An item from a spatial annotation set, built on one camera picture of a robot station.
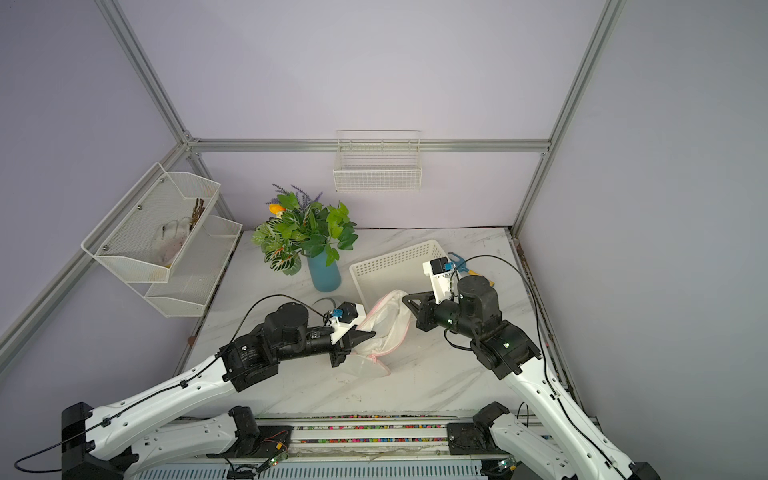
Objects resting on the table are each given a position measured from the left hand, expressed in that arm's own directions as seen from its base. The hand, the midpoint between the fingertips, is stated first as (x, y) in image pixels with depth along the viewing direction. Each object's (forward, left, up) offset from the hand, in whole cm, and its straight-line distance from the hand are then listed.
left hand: (369, 333), depth 66 cm
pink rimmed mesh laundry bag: (+1, -5, +4) cm, 6 cm away
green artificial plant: (+28, +19, +7) cm, 34 cm away
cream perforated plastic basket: (+36, -8, -24) cm, 45 cm away
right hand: (+6, -9, +2) cm, 11 cm away
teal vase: (+31, +18, -21) cm, 42 cm away
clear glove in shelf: (+24, +54, +5) cm, 60 cm away
